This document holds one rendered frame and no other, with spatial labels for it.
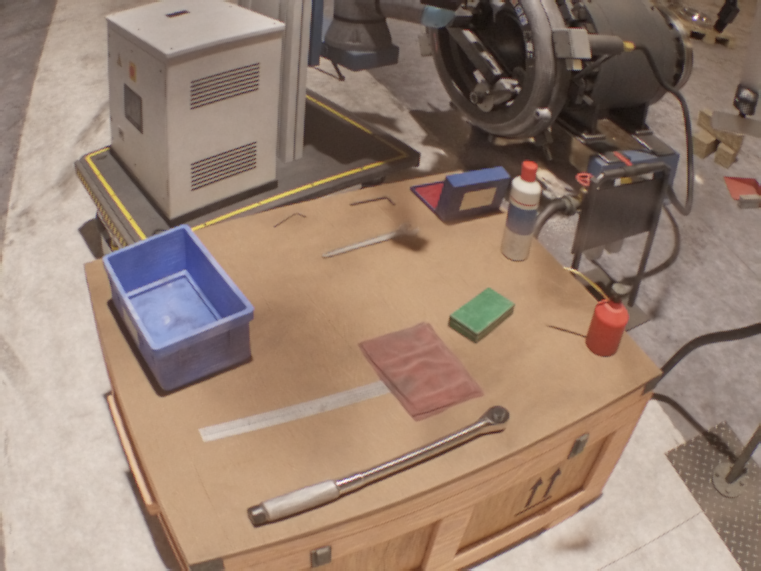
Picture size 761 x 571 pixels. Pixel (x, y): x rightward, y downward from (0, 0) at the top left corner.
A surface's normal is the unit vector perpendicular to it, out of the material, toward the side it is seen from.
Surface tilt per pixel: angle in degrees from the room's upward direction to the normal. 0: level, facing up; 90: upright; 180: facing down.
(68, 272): 0
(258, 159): 90
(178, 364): 90
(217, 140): 90
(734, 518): 0
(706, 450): 0
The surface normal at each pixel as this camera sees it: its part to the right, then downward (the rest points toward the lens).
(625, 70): 0.46, 0.58
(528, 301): 0.07, -0.77
